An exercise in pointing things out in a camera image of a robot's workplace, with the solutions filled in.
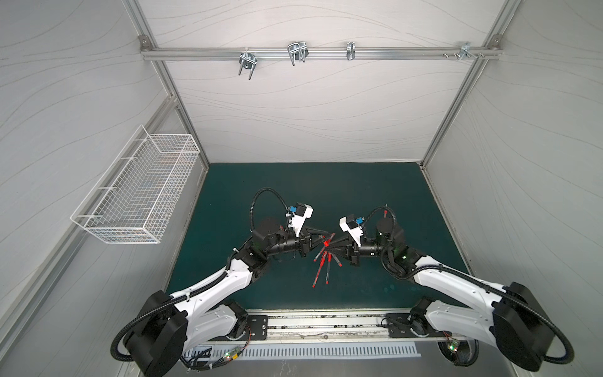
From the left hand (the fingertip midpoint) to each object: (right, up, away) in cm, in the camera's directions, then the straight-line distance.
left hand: (325, 238), depth 68 cm
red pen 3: (+1, -2, +2) cm, 3 cm away
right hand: (+1, -3, +3) cm, 5 cm away
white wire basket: (-57, +12, 0) cm, 58 cm away
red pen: (+1, -12, +20) cm, 23 cm away
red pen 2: (0, -3, +3) cm, 5 cm away
